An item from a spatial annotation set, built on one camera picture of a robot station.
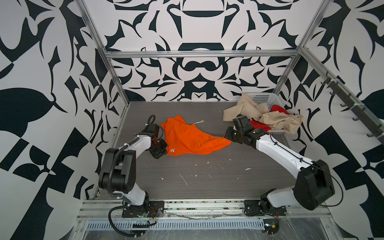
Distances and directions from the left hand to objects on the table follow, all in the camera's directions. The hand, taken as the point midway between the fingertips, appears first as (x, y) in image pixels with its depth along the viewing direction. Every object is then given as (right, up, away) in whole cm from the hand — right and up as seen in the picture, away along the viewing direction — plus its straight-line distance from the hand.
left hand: (168, 148), depth 91 cm
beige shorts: (+51, +26, +11) cm, 58 cm away
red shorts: (+56, +14, 0) cm, 58 cm away
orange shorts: (+8, +6, +5) cm, 11 cm away
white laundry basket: (+73, +32, +23) cm, 83 cm away
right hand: (+34, +11, -6) cm, 36 cm away
